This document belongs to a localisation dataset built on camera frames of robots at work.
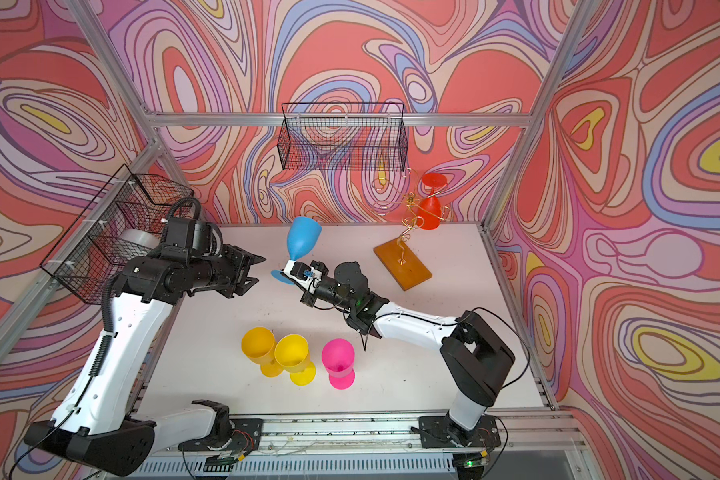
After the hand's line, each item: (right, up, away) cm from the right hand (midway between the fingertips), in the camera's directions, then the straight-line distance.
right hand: (288, 275), depth 73 cm
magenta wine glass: (+12, -22, +4) cm, 25 cm away
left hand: (-3, +4, -5) cm, 7 cm away
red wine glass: (+37, +17, +8) cm, 42 cm away
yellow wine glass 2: (0, -22, +4) cm, 22 cm away
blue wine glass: (+3, +10, +3) cm, 11 cm away
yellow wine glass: (-8, -18, +3) cm, 21 cm away
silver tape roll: (-37, +9, 0) cm, 38 cm away
